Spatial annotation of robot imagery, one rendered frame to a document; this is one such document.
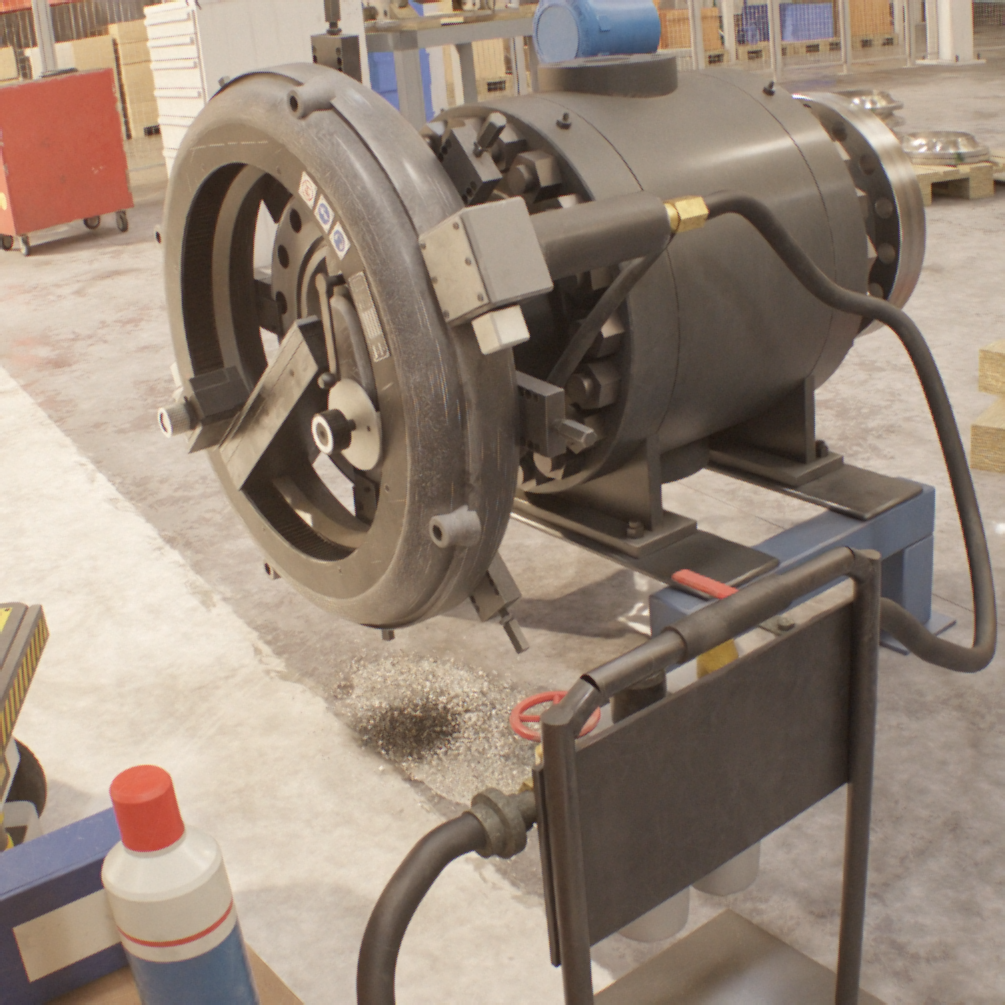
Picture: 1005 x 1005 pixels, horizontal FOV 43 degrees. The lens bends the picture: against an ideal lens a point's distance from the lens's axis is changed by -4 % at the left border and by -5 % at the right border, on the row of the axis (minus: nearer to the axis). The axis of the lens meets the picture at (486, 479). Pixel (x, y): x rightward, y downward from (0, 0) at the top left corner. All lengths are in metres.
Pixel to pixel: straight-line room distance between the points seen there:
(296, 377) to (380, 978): 0.85
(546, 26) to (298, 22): 3.41
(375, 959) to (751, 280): 1.16
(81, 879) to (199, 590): 1.77
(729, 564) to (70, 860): 1.20
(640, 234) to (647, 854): 0.70
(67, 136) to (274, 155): 5.47
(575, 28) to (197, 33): 3.42
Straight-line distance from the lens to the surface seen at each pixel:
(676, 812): 1.13
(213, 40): 5.50
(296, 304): 1.92
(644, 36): 2.30
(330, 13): 1.71
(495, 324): 1.36
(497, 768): 1.90
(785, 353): 1.97
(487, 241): 1.36
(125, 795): 0.67
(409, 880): 1.01
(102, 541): 2.93
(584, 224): 1.45
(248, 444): 1.83
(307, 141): 1.54
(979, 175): 6.04
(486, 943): 1.61
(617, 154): 1.79
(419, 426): 1.46
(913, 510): 2.09
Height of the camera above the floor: 1.05
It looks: 21 degrees down
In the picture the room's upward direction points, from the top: 6 degrees counter-clockwise
